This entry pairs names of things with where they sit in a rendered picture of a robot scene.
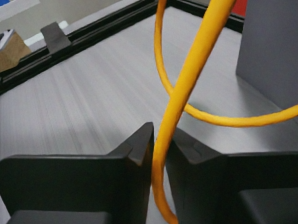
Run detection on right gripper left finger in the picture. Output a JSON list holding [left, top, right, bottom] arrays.
[[0, 122, 154, 224]]

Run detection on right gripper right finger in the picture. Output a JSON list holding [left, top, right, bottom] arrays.
[[165, 127, 298, 224]]

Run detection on orange cable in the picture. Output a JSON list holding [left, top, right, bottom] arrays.
[[151, 0, 298, 224]]

